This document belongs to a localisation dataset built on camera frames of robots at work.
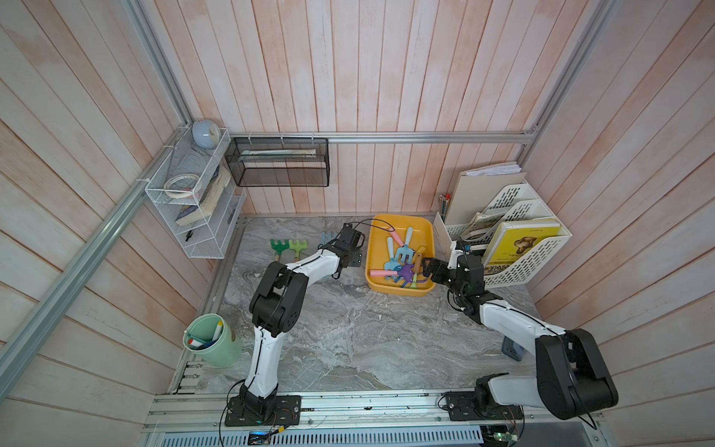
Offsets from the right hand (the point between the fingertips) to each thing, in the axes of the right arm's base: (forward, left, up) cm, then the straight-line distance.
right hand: (432, 259), depth 91 cm
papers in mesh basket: (+26, +52, +23) cm, 63 cm away
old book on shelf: (+1, +74, +19) cm, 76 cm away
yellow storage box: (+12, +17, -12) cm, 24 cm away
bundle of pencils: (+22, -7, +5) cm, 24 cm away
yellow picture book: (+1, -23, +9) cm, 25 cm away
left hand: (+7, +29, -8) cm, 31 cm away
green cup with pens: (-27, +68, -4) cm, 73 cm away
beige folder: (+21, -14, +11) cm, 27 cm away
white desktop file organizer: (+14, -29, +13) cm, 34 cm away
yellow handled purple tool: (+2, +7, -10) cm, 12 cm away
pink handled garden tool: (+18, +9, -10) cm, 23 cm away
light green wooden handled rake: (+13, +49, -10) cm, 52 cm away
